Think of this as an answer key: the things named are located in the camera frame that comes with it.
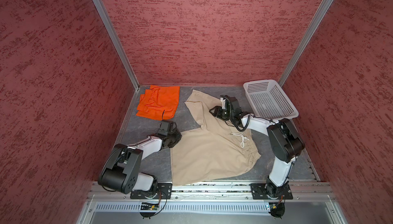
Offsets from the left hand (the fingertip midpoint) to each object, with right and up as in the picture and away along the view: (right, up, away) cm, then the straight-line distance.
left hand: (182, 138), depth 92 cm
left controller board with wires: (-12, -27, -21) cm, 37 cm away
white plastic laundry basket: (+63, +24, +21) cm, 70 cm away
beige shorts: (+20, -6, -4) cm, 21 cm away
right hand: (+18, +15, +2) cm, 23 cm away
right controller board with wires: (+49, -29, -20) cm, 60 cm away
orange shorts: (-21, +24, +18) cm, 37 cm away
